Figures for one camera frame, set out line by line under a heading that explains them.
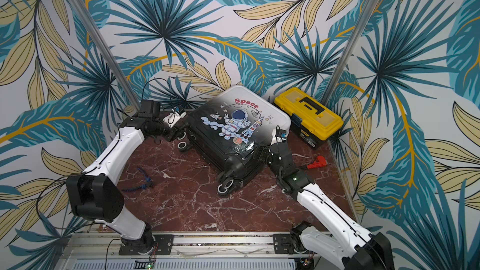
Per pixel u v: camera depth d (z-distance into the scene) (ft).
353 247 1.31
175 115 2.39
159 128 2.30
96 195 1.43
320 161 3.18
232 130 2.68
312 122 3.04
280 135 2.17
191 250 2.40
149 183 2.89
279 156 1.80
